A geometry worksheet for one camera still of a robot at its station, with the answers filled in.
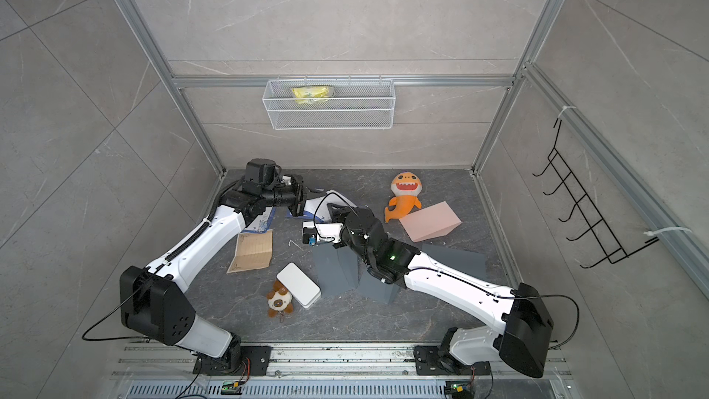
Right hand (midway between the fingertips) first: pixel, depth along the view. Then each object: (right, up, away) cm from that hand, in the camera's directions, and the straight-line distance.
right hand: (335, 203), depth 71 cm
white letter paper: (-5, -1, -1) cm, 5 cm away
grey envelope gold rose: (+11, -28, +17) cm, 34 cm away
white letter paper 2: (-8, -3, -1) cm, 8 cm away
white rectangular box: (-11, -26, +11) cm, 30 cm away
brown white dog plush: (-18, -30, +11) cm, 37 cm away
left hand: (-2, +4, +4) cm, 6 cm away
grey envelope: (-1, -23, +20) cm, 30 cm away
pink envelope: (+34, -9, +34) cm, 49 cm away
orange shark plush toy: (+24, +5, +33) cm, 41 cm away
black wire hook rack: (+63, -4, -6) cm, 63 cm away
